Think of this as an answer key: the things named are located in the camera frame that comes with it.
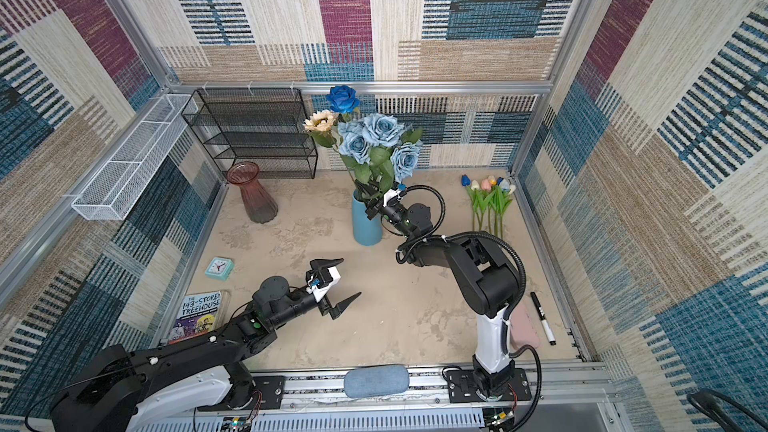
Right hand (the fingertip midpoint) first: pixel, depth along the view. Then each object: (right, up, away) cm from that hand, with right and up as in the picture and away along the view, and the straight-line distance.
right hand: (356, 181), depth 80 cm
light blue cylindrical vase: (+2, -15, +14) cm, 20 cm away
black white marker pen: (+52, -40, +2) cm, 65 cm away
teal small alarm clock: (-43, -26, +13) cm, 52 cm away
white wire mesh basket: (-57, -4, -10) cm, 58 cm away
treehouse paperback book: (-44, -37, +4) cm, 58 cm away
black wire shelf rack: (-35, +21, +28) cm, 49 cm away
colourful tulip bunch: (+46, -3, +29) cm, 55 cm away
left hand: (-1, -23, -5) cm, 23 cm away
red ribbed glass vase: (-35, -7, +22) cm, 41 cm away
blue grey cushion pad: (+3, -49, -8) cm, 49 cm away
